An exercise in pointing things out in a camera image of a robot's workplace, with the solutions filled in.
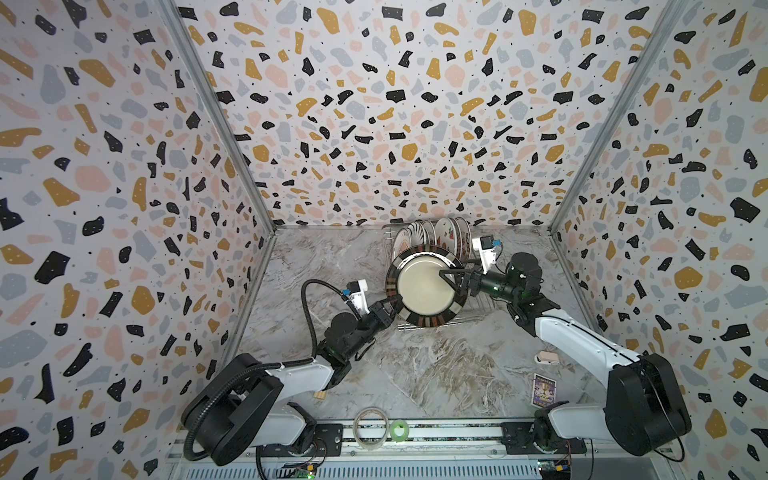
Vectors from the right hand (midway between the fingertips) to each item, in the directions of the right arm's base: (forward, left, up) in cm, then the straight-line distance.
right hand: (445, 265), depth 76 cm
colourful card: (-23, -28, -26) cm, 44 cm away
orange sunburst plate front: (+22, +11, -16) cm, 30 cm away
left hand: (-6, +11, -5) cm, 13 cm away
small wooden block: (-25, +32, -25) cm, 48 cm away
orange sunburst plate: (+19, +3, -9) cm, 21 cm away
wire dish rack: (-1, -13, -25) cm, 28 cm away
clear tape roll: (-32, +19, -28) cm, 46 cm away
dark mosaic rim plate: (-4, +4, -9) cm, 11 cm away
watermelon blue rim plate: (+17, -6, -8) cm, 19 cm away
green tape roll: (-33, +11, -27) cm, 44 cm away
